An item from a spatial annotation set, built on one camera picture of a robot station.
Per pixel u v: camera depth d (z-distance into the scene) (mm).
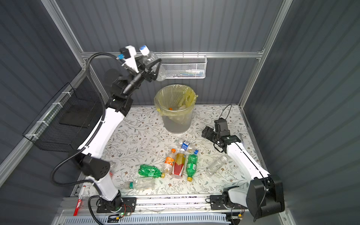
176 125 1081
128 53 490
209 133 754
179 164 816
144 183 808
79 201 748
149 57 563
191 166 812
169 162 831
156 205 754
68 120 743
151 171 822
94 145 462
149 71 536
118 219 706
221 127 642
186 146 904
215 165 888
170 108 818
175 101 1020
